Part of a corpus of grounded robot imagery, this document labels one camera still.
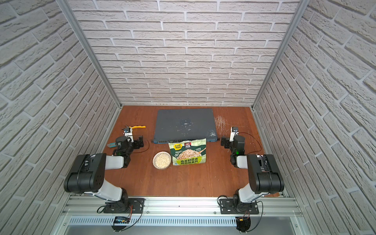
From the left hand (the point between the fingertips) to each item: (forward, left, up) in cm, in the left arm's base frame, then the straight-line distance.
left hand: (132, 133), depth 94 cm
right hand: (-1, -62, +1) cm, 62 cm away
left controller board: (-46, -3, -10) cm, 47 cm away
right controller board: (-49, -64, -6) cm, 81 cm away
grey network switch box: (+9, -26, -3) cm, 28 cm away
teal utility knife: (-5, +14, -6) cm, 16 cm away
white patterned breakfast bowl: (-18, -21, -2) cm, 27 cm away
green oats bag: (-17, -37, +7) cm, 41 cm away
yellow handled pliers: (+11, +1, -7) cm, 13 cm away
